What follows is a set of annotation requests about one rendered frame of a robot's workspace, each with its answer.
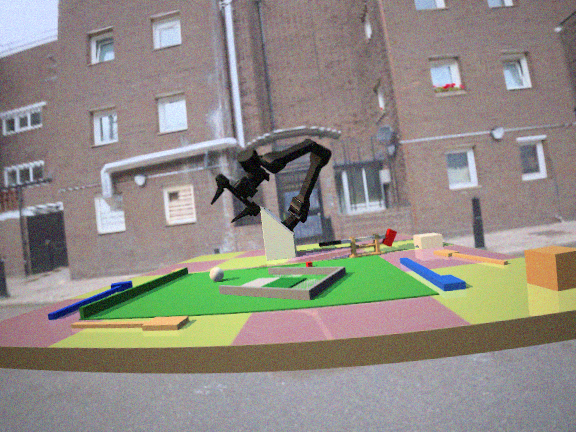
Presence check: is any orange cube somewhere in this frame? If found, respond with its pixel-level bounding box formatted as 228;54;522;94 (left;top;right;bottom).
524;245;576;291

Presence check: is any green putting mat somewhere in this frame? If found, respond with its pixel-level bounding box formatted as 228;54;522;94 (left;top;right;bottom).
79;255;439;321

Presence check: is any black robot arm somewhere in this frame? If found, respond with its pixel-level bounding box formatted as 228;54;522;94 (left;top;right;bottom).
233;139;332;232

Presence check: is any white golf ball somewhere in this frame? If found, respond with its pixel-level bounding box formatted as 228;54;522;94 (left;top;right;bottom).
210;267;224;282

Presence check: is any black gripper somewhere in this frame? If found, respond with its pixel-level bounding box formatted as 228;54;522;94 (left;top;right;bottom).
211;173;261;223

